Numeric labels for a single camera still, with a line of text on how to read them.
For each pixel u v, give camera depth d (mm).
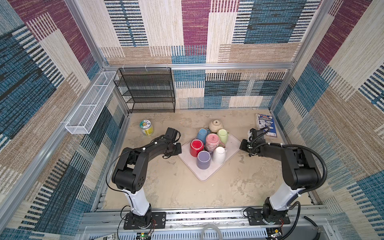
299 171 484
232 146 956
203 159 853
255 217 735
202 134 945
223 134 938
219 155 858
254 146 768
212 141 893
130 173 485
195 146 863
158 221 732
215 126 999
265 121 1087
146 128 1010
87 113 737
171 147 758
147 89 1082
